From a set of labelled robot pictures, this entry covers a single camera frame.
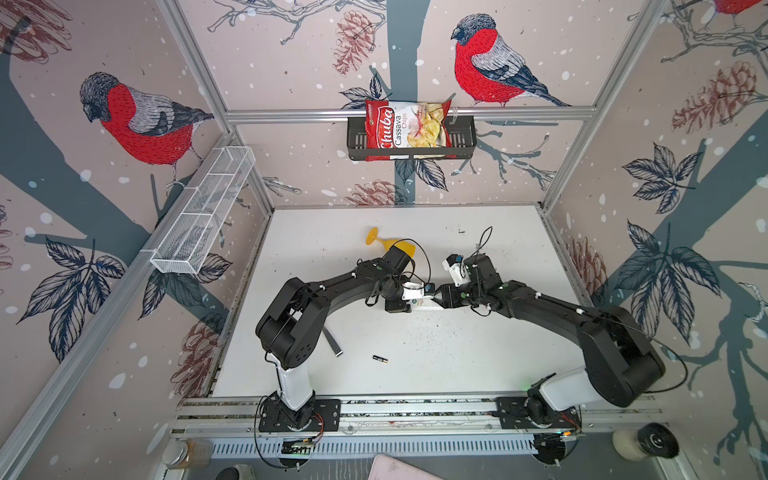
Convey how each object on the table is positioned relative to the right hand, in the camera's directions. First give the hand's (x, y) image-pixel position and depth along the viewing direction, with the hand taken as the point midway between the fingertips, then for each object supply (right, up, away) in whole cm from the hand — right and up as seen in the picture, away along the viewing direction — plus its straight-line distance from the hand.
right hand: (434, 300), depth 88 cm
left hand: (-8, +1, +2) cm, 8 cm away
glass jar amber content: (-56, -26, -26) cm, 67 cm away
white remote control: (-3, -1, -1) cm, 3 cm away
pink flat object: (-14, -32, -22) cm, 42 cm away
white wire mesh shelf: (-63, +20, -15) cm, 68 cm away
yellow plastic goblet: (-20, +19, +20) cm, 34 cm away
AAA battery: (-16, -16, -5) cm, 23 cm away
